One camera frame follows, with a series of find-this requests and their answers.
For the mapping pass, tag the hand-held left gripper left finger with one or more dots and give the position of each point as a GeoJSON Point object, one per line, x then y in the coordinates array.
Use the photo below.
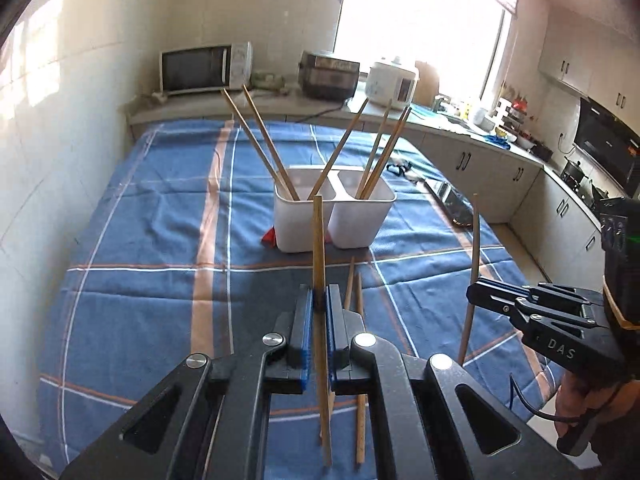
{"type": "Point", "coordinates": [302, 340]}

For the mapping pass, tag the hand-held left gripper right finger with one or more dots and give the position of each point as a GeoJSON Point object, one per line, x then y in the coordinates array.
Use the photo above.
{"type": "Point", "coordinates": [336, 340]}

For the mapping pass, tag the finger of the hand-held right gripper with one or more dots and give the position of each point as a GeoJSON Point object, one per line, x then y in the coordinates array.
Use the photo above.
{"type": "Point", "coordinates": [495, 300]}
{"type": "Point", "coordinates": [560, 291]}

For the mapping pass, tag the wooden chopstick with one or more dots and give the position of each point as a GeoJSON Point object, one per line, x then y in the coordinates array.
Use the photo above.
{"type": "Point", "coordinates": [361, 430]}
{"type": "Point", "coordinates": [350, 282]}
{"type": "Point", "coordinates": [255, 140]}
{"type": "Point", "coordinates": [270, 140]}
{"type": "Point", "coordinates": [319, 240]}
{"type": "Point", "coordinates": [342, 142]}
{"type": "Point", "coordinates": [376, 145]}
{"type": "Point", "coordinates": [390, 147]}
{"type": "Point", "coordinates": [475, 250]}

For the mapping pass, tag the white two-compartment utensil holder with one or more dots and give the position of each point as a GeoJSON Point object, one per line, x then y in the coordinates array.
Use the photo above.
{"type": "Point", "coordinates": [300, 225]}

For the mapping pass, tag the person's right hand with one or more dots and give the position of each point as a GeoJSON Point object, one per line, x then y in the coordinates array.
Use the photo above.
{"type": "Point", "coordinates": [567, 397]}

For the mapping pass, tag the black shiny tray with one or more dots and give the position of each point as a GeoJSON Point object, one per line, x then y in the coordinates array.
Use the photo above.
{"type": "Point", "coordinates": [452, 202]}

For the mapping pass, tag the red plastic wrapper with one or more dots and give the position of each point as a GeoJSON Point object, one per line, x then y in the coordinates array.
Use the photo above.
{"type": "Point", "coordinates": [270, 237]}

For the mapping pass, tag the white base cabinets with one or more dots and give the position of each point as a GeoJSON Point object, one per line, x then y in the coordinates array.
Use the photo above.
{"type": "Point", "coordinates": [500, 180]}

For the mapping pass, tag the black cooking pot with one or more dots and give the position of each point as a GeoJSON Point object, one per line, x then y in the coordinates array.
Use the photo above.
{"type": "Point", "coordinates": [572, 170]}

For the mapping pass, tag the black range hood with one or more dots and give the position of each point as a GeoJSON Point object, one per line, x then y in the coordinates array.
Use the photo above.
{"type": "Point", "coordinates": [607, 142]}

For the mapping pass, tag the small dark object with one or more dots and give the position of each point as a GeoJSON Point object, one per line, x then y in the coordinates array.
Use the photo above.
{"type": "Point", "coordinates": [399, 168]}

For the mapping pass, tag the blue plaid tablecloth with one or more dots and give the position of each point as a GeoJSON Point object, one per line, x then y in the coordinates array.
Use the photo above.
{"type": "Point", "coordinates": [150, 260]}

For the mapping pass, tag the cluster of countertop bottles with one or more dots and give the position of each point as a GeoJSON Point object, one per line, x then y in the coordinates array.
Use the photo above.
{"type": "Point", "coordinates": [500, 120]}

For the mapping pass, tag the cardboard box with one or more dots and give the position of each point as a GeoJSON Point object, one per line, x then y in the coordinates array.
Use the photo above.
{"type": "Point", "coordinates": [427, 82]}

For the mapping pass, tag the white rice cooker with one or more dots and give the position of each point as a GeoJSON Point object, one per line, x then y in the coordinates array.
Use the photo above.
{"type": "Point", "coordinates": [387, 85]}

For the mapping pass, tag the white power strip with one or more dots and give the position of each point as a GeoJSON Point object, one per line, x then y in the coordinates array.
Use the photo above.
{"type": "Point", "coordinates": [270, 82]}

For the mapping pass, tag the black kitchen appliance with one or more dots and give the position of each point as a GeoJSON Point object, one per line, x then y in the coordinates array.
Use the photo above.
{"type": "Point", "coordinates": [327, 77]}

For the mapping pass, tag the bright window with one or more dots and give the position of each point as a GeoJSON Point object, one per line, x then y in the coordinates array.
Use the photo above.
{"type": "Point", "coordinates": [420, 25]}

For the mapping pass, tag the white microwave oven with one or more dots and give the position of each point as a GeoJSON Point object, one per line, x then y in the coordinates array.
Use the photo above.
{"type": "Point", "coordinates": [195, 70]}

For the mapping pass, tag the white wall cabinets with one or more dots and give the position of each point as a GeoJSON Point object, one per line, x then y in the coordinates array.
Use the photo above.
{"type": "Point", "coordinates": [585, 60]}

